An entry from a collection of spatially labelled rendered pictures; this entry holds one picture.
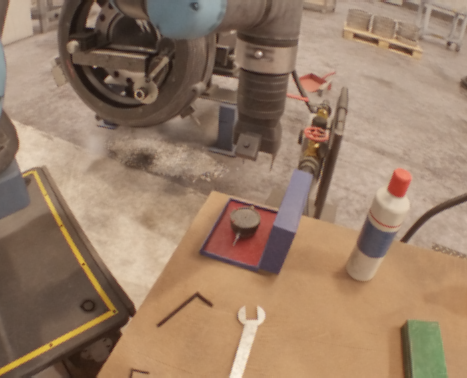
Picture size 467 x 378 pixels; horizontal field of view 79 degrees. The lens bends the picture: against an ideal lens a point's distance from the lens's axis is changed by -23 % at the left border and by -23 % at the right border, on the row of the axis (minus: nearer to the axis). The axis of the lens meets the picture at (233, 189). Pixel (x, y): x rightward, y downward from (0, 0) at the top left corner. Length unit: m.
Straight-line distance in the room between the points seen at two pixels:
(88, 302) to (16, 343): 0.20
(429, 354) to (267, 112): 0.47
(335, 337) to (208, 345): 0.21
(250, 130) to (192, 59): 0.71
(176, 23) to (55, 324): 0.64
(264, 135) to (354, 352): 0.38
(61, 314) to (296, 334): 0.50
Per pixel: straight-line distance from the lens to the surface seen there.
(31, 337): 0.80
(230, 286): 0.61
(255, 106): 0.52
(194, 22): 0.37
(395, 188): 0.55
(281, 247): 0.57
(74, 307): 0.80
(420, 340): 0.62
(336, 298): 0.63
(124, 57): 1.36
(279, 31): 0.48
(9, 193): 0.48
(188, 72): 1.26
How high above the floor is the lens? 0.97
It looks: 39 degrees down
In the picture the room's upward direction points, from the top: 5 degrees clockwise
